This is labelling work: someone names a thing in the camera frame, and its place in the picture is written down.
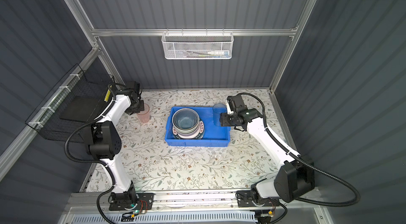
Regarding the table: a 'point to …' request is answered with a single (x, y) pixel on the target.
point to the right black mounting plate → (245, 199)
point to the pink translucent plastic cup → (144, 116)
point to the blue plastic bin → (214, 136)
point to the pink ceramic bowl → (189, 136)
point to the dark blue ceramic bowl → (185, 119)
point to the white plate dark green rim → (200, 136)
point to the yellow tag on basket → (107, 95)
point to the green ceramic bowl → (185, 131)
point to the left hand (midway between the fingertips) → (135, 109)
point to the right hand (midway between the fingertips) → (226, 120)
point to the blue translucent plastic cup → (218, 109)
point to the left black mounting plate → (146, 202)
